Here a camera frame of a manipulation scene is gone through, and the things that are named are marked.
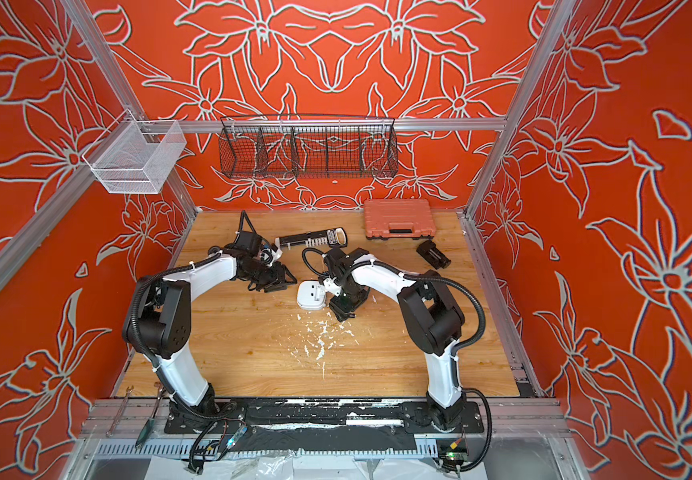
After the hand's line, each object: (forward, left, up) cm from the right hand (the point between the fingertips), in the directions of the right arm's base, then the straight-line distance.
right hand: (344, 308), depth 89 cm
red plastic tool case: (+38, -20, +1) cm, 43 cm away
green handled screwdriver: (-33, +48, -2) cm, 58 cm away
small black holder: (+22, -31, -1) cm, 38 cm away
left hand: (+8, +17, +3) cm, 19 cm away
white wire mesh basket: (+36, +67, +30) cm, 82 cm away
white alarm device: (+4, +11, 0) cm, 11 cm away
